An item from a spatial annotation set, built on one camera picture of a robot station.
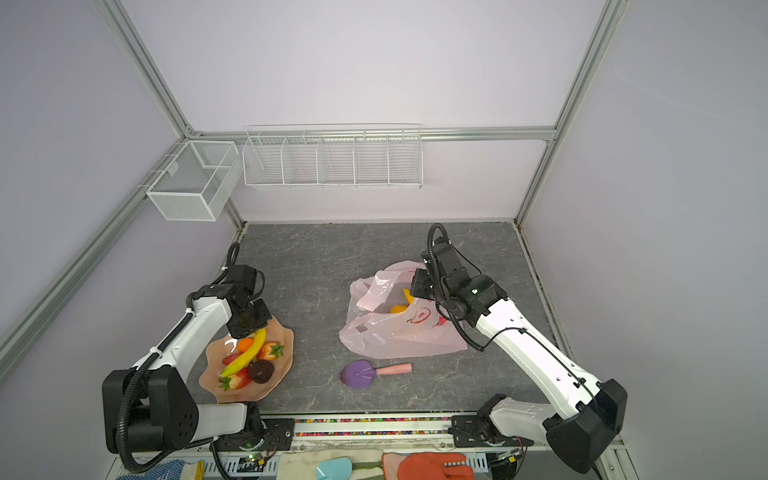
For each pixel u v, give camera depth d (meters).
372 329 0.73
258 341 0.81
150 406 0.41
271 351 0.83
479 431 0.66
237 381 0.77
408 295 0.96
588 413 0.38
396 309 0.90
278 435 0.73
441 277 0.54
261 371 0.79
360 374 0.82
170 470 0.68
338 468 0.69
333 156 0.99
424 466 0.68
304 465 0.69
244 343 0.82
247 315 0.70
